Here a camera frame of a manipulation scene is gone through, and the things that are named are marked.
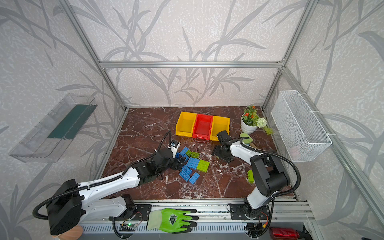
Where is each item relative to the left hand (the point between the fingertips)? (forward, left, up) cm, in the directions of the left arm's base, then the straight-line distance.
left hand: (181, 151), depth 82 cm
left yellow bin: (+26, +1, -11) cm, 29 cm away
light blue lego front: (-10, -1, -12) cm, 15 cm away
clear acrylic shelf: (-6, +56, +19) cm, 60 cm away
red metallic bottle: (-36, -48, -7) cm, 61 cm away
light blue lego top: (+5, 0, -10) cm, 12 cm away
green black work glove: (-32, +3, -10) cm, 33 cm away
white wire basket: (-4, -54, +24) cm, 59 cm away
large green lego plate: (-4, -12, -11) cm, 17 cm away
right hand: (+5, -21, -10) cm, 24 cm away
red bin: (+26, -12, -13) cm, 32 cm away
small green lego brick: (+3, -7, -11) cm, 14 cm away
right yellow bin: (+27, -24, -11) cm, 38 cm away
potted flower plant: (+24, -44, -2) cm, 50 cm away
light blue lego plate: (-2, -6, -10) cm, 12 cm away
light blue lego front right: (-11, -7, -11) cm, 17 cm away
